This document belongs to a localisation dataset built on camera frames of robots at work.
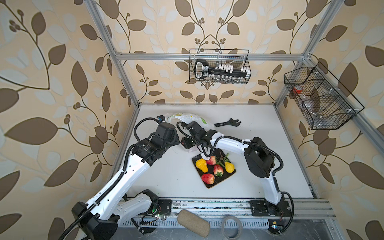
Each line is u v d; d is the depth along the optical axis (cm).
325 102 72
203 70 85
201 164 83
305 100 70
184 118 76
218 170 81
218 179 81
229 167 83
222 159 87
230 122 108
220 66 82
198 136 71
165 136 54
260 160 52
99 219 37
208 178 80
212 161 86
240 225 69
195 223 68
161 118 64
